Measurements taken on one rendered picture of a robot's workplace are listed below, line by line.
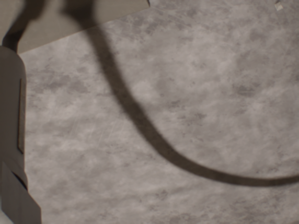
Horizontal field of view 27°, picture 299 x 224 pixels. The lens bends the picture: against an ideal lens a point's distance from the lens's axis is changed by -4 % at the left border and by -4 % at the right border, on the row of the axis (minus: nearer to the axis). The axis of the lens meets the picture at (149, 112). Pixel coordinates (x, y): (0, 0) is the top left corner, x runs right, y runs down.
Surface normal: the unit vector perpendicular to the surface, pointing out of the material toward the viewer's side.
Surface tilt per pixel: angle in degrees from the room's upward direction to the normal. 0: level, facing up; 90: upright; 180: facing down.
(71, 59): 0
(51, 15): 0
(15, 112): 90
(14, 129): 90
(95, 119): 0
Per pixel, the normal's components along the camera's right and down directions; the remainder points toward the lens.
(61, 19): 0.11, 0.71
